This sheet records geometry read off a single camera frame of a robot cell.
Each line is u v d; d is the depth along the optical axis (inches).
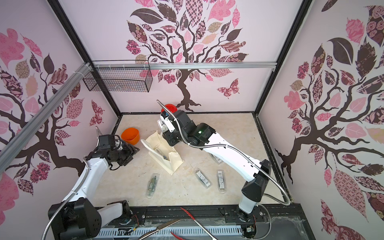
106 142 24.8
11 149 19.7
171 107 38.1
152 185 32.7
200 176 33.6
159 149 38.0
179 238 26.2
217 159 36.3
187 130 19.7
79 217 15.3
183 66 37.0
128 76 37.3
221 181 32.8
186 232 27.4
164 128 26.4
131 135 42.0
